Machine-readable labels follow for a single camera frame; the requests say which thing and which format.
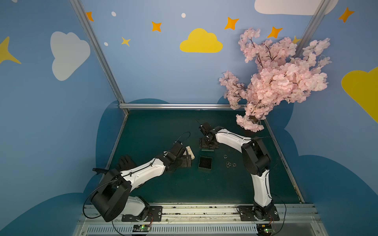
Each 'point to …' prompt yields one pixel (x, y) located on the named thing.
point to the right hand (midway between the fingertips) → (208, 144)
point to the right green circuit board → (265, 229)
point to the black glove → (126, 163)
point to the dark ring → (228, 164)
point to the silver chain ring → (225, 156)
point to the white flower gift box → (190, 152)
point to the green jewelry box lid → (207, 150)
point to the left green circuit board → (141, 228)
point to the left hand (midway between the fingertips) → (188, 159)
